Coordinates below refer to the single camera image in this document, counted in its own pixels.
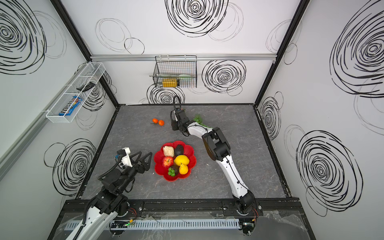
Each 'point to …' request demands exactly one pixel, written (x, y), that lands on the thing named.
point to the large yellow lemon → (181, 159)
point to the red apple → (167, 161)
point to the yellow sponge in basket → (169, 82)
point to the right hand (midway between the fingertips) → (174, 121)
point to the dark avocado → (179, 150)
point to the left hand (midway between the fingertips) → (147, 153)
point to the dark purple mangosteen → (173, 170)
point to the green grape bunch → (198, 118)
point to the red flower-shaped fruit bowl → (160, 169)
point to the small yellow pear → (183, 169)
